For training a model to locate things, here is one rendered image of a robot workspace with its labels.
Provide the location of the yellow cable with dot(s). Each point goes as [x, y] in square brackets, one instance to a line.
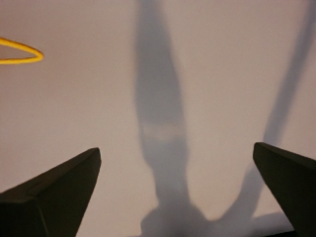
[23, 47]

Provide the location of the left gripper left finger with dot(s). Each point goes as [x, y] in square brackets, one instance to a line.
[53, 203]

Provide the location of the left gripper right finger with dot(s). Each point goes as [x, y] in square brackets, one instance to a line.
[291, 178]

